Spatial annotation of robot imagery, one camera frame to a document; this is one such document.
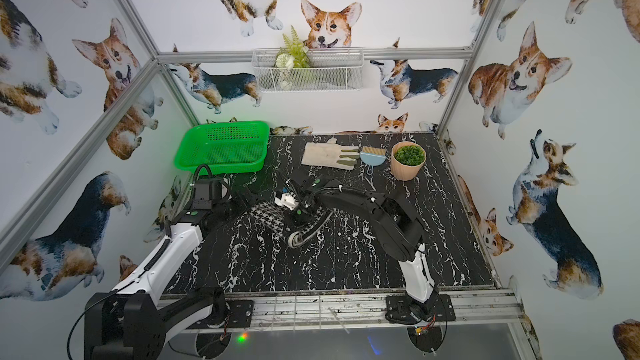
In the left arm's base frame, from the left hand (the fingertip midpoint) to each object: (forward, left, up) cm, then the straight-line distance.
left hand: (255, 195), depth 85 cm
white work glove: (+28, -25, -13) cm, 40 cm away
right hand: (-12, -10, -3) cm, 16 cm away
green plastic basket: (+34, +23, -14) cm, 44 cm away
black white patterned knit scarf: (-7, -7, -1) cm, 10 cm away
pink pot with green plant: (+17, -56, -3) cm, 59 cm away
